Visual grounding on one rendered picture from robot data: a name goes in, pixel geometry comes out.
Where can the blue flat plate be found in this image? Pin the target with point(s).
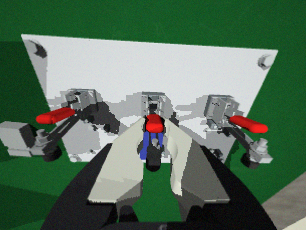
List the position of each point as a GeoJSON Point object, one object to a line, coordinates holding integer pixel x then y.
{"type": "Point", "coordinates": [143, 152]}

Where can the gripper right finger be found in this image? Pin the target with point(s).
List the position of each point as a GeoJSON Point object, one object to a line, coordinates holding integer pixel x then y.
{"type": "Point", "coordinates": [200, 178]}

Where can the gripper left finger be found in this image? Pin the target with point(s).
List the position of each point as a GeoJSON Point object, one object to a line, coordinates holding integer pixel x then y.
{"type": "Point", "coordinates": [112, 179]}

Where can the light grey rectangular block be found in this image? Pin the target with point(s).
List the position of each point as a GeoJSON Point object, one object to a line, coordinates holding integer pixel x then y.
{"type": "Point", "coordinates": [18, 137]}

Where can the white flat fixture plate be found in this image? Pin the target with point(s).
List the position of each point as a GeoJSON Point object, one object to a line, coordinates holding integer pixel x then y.
{"type": "Point", "coordinates": [120, 71]}

